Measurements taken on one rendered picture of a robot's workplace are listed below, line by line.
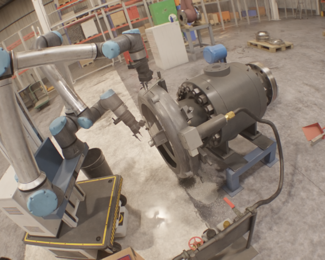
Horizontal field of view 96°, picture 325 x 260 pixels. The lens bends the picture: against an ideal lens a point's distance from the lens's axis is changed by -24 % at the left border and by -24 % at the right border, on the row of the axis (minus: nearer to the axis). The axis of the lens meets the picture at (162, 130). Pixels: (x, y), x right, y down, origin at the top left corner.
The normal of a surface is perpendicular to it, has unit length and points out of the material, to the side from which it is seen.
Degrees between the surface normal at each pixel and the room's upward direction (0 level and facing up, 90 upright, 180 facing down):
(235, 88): 46
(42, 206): 95
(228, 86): 39
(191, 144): 68
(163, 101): 30
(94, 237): 0
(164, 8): 90
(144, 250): 0
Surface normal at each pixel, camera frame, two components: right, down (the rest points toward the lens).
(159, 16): 0.31, 0.45
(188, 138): 0.28, 0.07
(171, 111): 0.05, -0.33
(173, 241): -0.28, -0.80
